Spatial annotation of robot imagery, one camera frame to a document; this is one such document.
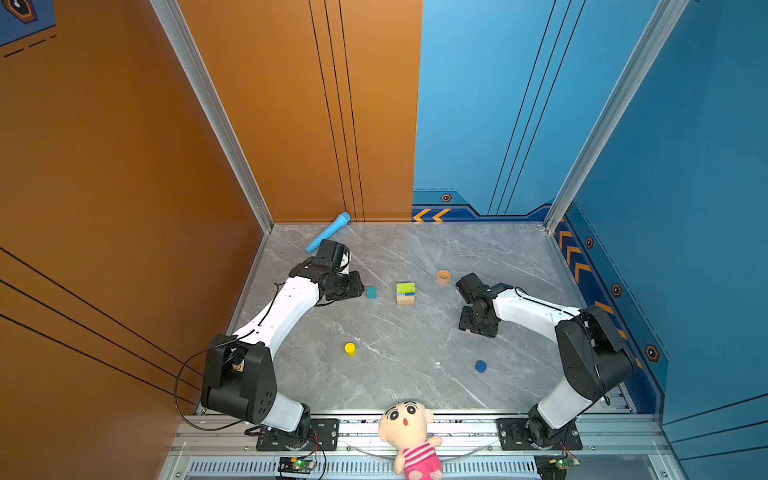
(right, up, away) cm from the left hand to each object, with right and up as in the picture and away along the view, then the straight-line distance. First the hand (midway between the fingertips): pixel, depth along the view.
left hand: (360, 285), depth 87 cm
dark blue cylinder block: (+35, -23, -2) cm, 42 cm away
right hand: (+33, -14, +5) cm, 36 cm away
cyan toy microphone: (-11, +22, +33) cm, 41 cm away
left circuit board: (-14, -41, -16) cm, 46 cm away
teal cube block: (+2, -4, +11) cm, 12 cm away
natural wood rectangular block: (+14, -6, +10) cm, 18 cm away
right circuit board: (+48, -41, -17) cm, 65 cm away
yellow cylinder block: (-3, -18, -2) cm, 19 cm away
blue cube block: (+14, -4, +10) cm, 17 cm away
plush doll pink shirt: (+12, -30, -19) cm, 38 cm away
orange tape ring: (+27, +1, +16) cm, 32 cm away
